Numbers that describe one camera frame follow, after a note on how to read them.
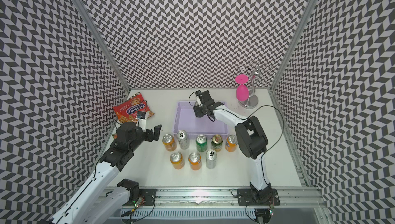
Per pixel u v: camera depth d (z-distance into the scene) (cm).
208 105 72
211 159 74
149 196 74
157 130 71
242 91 94
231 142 83
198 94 85
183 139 79
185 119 102
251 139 52
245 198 73
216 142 82
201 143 82
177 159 77
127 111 102
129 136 56
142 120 66
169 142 81
